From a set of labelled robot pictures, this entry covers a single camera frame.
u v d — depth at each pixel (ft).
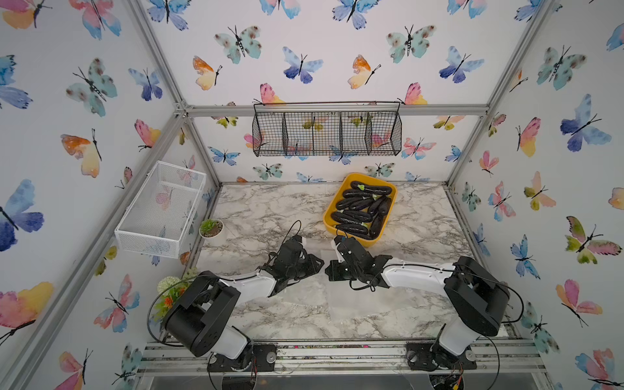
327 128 3.23
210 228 3.06
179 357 2.47
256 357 2.41
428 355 2.40
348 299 2.75
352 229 3.30
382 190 3.64
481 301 1.47
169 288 1.47
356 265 2.20
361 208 3.56
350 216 3.42
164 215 2.84
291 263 2.33
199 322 1.43
